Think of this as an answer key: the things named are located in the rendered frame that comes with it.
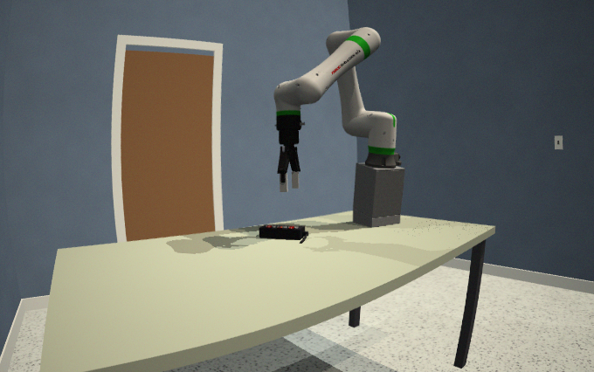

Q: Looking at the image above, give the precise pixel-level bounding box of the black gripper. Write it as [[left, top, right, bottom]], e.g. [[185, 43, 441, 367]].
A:
[[278, 130, 300, 192]]

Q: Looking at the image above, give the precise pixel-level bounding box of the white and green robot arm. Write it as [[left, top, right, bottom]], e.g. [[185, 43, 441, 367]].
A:
[[273, 27, 401, 169]]

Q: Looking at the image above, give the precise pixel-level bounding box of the black power strip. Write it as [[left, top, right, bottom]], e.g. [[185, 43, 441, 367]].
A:
[[259, 224, 308, 243]]

